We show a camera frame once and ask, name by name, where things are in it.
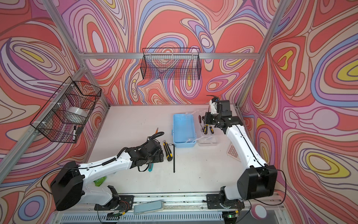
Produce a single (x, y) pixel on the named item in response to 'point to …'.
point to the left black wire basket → (65, 115)
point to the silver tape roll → (78, 110)
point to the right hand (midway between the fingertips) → (206, 119)
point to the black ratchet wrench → (200, 122)
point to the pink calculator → (232, 152)
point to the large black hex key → (174, 156)
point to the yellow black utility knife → (168, 154)
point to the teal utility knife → (150, 167)
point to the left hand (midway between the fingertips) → (161, 156)
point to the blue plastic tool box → (183, 132)
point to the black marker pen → (74, 133)
